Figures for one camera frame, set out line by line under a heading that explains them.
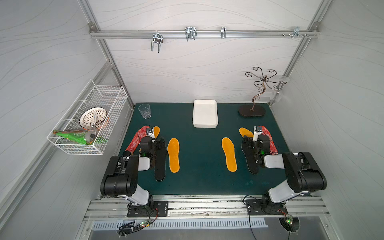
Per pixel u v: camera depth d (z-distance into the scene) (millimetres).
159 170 854
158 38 783
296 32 765
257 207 733
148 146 713
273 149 942
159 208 737
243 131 1046
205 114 1136
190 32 761
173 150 934
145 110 1113
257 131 835
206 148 945
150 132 806
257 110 1167
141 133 1013
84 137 546
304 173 461
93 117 653
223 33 780
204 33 802
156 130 1044
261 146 741
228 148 967
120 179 450
